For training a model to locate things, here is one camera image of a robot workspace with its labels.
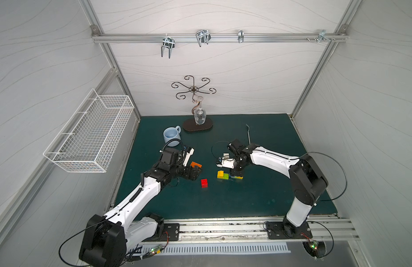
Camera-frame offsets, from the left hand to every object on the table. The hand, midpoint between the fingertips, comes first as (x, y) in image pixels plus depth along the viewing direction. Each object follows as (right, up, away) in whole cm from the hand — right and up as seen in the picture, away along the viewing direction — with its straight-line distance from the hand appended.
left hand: (195, 167), depth 81 cm
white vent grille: (+9, -33, -11) cm, 36 cm away
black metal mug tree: (-6, +22, +26) cm, 35 cm away
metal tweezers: (+33, +16, +29) cm, 47 cm away
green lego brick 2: (+16, -7, +9) cm, 20 cm away
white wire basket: (-43, +15, -12) cm, 47 cm away
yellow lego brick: (+13, -5, +7) cm, 16 cm away
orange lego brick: (-2, -1, +14) cm, 15 cm away
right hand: (+20, -2, +9) cm, 22 cm away
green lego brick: (+23, -5, -2) cm, 23 cm away
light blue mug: (-17, +17, +23) cm, 33 cm away
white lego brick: (+17, +4, +13) cm, 22 cm away
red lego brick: (+4, -9, +4) cm, 11 cm away
